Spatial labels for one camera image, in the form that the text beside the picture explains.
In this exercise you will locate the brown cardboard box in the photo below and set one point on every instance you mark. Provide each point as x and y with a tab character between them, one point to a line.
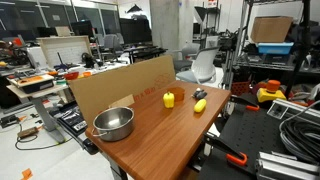
270	29

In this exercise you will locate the orange topped grey device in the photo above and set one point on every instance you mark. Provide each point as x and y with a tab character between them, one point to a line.
33	83

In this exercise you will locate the black computer monitor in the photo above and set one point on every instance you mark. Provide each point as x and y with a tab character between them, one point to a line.
81	28

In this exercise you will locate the black tripod pole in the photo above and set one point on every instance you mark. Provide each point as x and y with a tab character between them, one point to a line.
302	40

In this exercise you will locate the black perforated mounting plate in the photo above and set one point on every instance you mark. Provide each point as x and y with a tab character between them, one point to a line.
253	130

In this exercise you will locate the brown plastic cup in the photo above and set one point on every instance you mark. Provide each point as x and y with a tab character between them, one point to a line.
180	95

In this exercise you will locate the yellow emergency stop button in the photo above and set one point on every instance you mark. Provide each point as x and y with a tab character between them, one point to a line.
270	94

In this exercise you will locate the orange floor tape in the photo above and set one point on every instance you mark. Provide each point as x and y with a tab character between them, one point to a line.
26	174

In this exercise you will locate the white office chair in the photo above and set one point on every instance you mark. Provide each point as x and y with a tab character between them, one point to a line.
203	66

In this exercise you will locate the silver aluminium extrusion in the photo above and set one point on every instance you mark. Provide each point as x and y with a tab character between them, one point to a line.
286	168
296	108

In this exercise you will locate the orange bowl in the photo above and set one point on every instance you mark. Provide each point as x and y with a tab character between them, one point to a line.
71	75

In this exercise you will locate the stainless steel pot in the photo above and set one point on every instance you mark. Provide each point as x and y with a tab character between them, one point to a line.
113	128

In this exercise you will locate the grey office chair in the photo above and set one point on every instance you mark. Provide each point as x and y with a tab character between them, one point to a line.
188	51

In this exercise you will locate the white board wooden frame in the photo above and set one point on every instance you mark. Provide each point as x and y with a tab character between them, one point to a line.
66	50

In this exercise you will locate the large cardboard panel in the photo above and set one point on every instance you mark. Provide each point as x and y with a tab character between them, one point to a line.
116	83

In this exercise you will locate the brown power brick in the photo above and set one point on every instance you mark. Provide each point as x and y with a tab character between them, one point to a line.
27	132

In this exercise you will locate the yellow toy corn cob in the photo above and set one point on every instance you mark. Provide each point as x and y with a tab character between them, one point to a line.
200	106

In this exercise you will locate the yellow toy bell pepper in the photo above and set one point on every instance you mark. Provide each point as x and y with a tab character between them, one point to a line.
168	100

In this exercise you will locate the large black screen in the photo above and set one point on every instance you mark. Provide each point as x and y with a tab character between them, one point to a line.
135	30

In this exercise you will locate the blue plastic bin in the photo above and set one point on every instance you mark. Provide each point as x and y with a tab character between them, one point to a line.
275	48

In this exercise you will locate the grey standing desk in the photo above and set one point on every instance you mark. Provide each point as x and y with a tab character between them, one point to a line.
40	103

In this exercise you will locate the black box with labels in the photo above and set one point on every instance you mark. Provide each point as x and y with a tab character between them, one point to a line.
71	118

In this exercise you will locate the grey plush mouse doll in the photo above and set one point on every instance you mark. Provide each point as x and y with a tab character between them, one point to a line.
201	95

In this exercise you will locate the red plastic basket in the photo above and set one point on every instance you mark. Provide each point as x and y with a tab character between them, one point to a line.
240	88

